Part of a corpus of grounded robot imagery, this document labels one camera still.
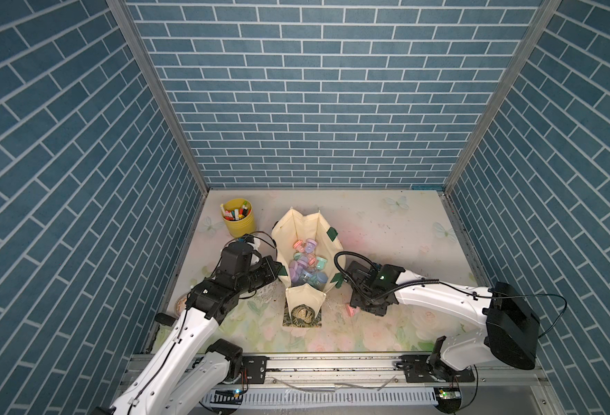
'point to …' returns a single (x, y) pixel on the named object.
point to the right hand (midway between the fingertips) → (357, 306)
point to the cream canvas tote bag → (304, 303)
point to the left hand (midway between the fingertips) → (290, 266)
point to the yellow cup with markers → (238, 216)
